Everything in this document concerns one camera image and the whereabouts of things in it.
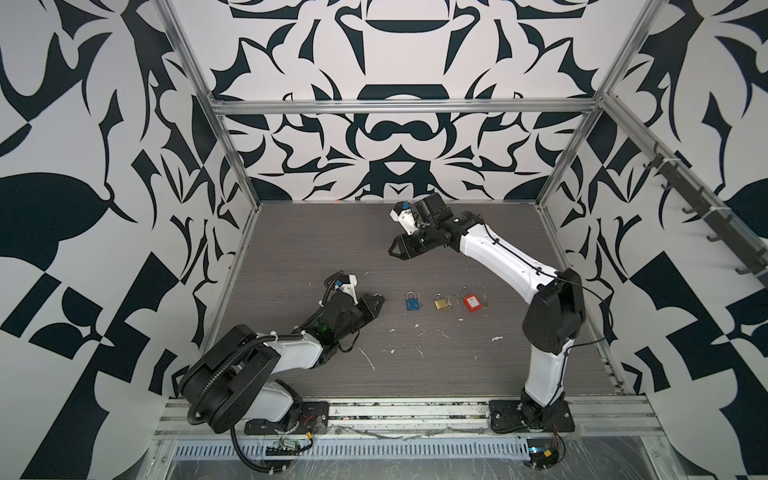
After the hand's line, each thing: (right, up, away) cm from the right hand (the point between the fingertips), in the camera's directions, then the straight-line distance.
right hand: (394, 247), depth 84 cm
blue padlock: (+6, -17, +9) cm, 21 cm away
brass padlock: (+14, -17, +10) cm, 25 cm away
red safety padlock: (+24, -17, +9) cm, 31 cm away
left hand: (-2, -13, 0) cm, 13 cm away
